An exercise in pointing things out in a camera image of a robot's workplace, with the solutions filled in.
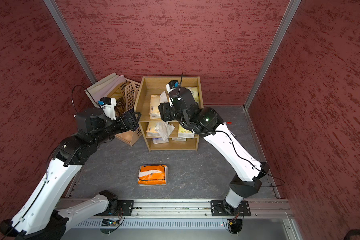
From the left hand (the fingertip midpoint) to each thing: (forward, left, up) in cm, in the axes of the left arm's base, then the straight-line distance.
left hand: (133, 120), depth 64 cm
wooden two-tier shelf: (+29, -5, -3) cm, 29 cm away
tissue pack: (+6, -10, -15) cm, 19 cm away
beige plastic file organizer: (+39, +15, -16) cm, 45 cm away
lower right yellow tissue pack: (+4, -23, -16) cm, 28 cm away
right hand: (+3, -14, +3) cm, 15 cm away
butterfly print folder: (+34, +21, -13) cm, 42 cm away
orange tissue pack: (-14, -5, -30) cm, 33 cm away
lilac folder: (+31, +25, -8) cm, 41 cm away
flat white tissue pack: (+8, -7, -31) cm, 33 cm away
